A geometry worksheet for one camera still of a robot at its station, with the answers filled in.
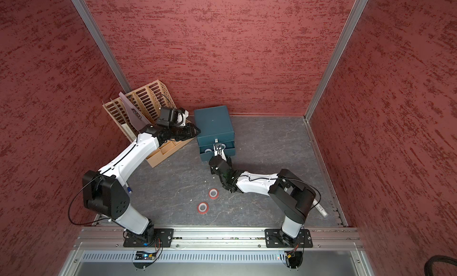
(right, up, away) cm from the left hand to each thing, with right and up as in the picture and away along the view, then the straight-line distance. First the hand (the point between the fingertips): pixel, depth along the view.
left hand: (197, 135), depth 84 cm
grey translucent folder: (-39, +10, +19) cm, 45 cm away
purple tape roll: (+4, -8, +9) cm, 13 cm away
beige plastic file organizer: (-33, +22, +21) cm, 45 cm away
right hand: (+9, -13, +5) cm, 16 cm away
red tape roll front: (+3, -35, -2) cm, 35 cm away
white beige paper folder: (-31, 0, -3) cm, 31 cm away
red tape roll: (+8, -30, +3) cm, 31 cm away
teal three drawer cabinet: (+8, +4, +4) cm, 10 cm away
